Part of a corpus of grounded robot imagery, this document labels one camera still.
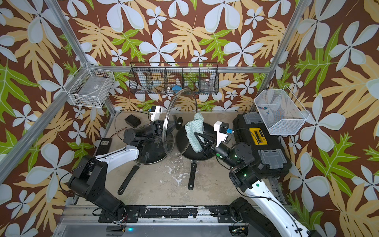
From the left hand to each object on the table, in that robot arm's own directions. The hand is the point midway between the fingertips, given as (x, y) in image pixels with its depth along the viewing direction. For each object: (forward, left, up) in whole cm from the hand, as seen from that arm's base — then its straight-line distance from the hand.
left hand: (175, 125), depth 63 cm
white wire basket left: (+32, +53, -4) cm, 62 cm away
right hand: (-6, -9, +1) cm, 10 cm away
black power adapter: (+11, +52, -37) cm, 65 cm away
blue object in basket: (+40, +2, -10) cm, 41 cm away
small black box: (+33, +37, -36) cm, 62 cm away
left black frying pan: (-14, +26, -29) cm, 41 cm away
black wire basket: (+48, +13, -8) cm, 50 cm away
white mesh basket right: (+18, -60, -11) cm, 64 cm away
